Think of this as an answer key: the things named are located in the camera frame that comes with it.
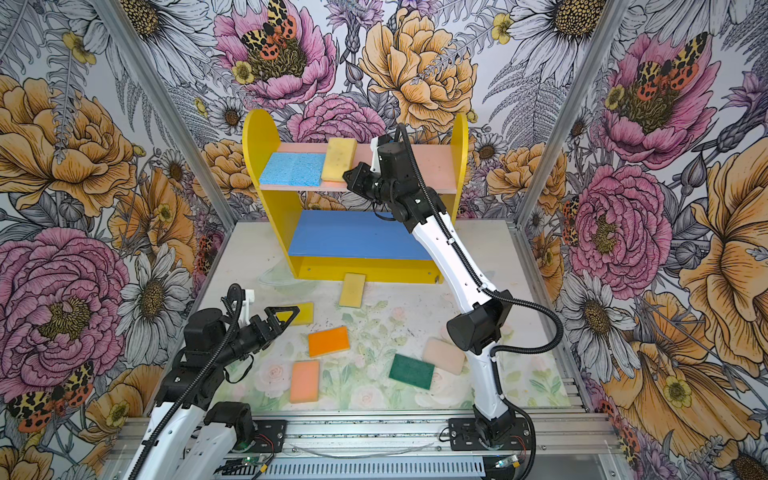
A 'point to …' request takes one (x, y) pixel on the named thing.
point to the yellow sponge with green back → (353, 285)
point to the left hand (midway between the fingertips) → (293, 326)
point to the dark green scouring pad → (413, 371)
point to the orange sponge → (328, 341)
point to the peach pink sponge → (304, 381)
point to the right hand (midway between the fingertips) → (344, 183)
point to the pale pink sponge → (444, 356)
